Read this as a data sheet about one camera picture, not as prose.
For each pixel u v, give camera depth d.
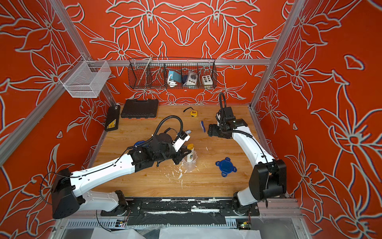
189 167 0.86
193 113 1.14
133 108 1.19
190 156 0.73
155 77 1.03
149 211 0.73
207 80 0.94
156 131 0.54
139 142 0.83
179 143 0.62
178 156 0.62
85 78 0.92
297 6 0.70
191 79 0.91
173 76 0.84
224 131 0.61
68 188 0.40
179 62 0.92
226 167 0.89
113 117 1.10
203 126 1.06
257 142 0.49
